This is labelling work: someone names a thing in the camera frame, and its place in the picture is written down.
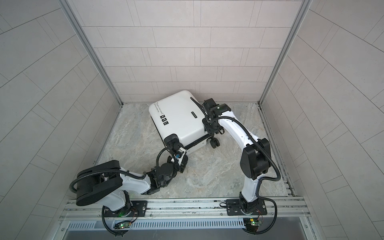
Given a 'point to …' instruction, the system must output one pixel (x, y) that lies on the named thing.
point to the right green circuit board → (256, 223)
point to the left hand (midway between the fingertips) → (190, 152)
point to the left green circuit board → (123, 225)
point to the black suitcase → (179, 119)
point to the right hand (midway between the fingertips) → (210, 129)
